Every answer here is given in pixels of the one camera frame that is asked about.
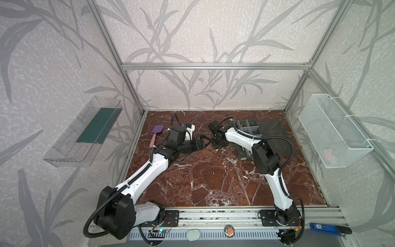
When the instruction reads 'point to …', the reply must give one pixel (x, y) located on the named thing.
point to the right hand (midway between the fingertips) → (217, 140)
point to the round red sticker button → (229, 231)
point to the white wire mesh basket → (337, 141)
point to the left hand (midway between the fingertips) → (208, 139)
